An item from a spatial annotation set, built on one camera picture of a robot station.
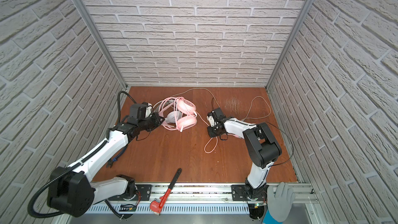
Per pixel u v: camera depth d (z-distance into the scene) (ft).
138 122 2.06
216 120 2.48
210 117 2.89
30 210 1.20
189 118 2.32
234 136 3.09
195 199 2.41
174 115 3.03
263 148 1.58
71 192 1.27
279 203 2.36
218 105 3.50
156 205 2.28
